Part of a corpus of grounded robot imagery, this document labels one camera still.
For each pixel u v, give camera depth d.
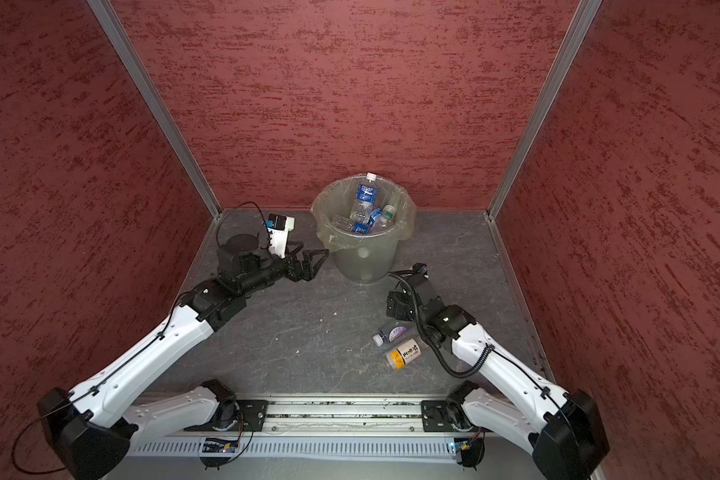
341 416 0.76
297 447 0.77
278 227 0.60
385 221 0.94
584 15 0.71
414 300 0.60
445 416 0.74
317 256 0.66
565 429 0.39
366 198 0.90
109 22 0.72
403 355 0.79
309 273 0.62
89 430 0.37
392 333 0.84
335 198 0.90
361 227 0.92
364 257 0.87
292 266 0.61
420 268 0.72
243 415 0.74
